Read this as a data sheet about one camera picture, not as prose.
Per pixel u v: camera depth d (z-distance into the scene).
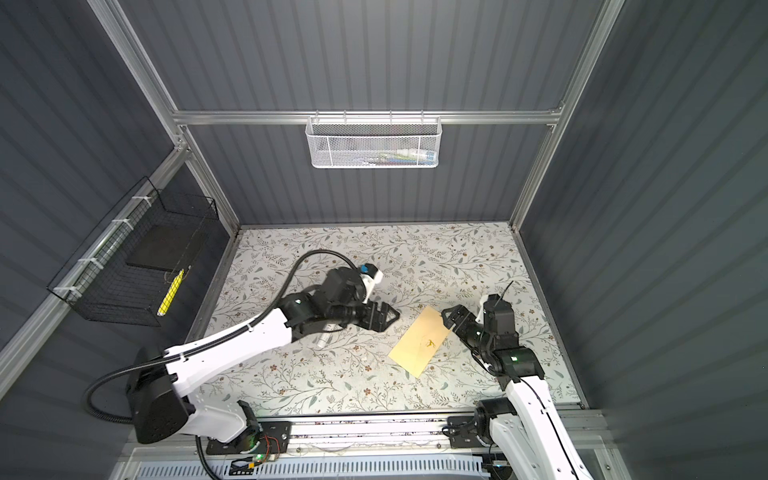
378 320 0.65
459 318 0.71
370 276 0.68
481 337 0.66
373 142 1.24
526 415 0.47
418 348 0.89
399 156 0.92
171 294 0.69
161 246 0.78
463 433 0.74
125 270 0.71
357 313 0.64
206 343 0.45
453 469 0.71
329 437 0.75
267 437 0.72
